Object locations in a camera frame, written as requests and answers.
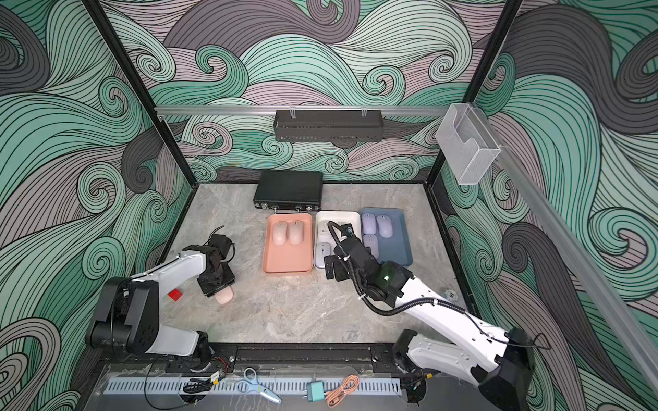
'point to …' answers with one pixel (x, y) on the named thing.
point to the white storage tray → (324, 241)
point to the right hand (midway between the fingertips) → (336, 258)
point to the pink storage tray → (289, 243)
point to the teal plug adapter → (315, 390)
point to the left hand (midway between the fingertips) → (225, 284)
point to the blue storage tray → (396, 248)
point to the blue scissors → (250, 384)
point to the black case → (290, 190)
